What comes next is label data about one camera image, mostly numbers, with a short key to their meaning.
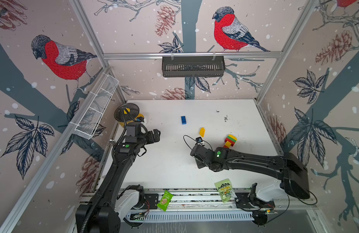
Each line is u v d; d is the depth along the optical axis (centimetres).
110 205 40
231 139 95
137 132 62
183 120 105
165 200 73
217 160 55
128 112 98
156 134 73
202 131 100
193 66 104
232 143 93
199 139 72
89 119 82
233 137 97
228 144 92
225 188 77
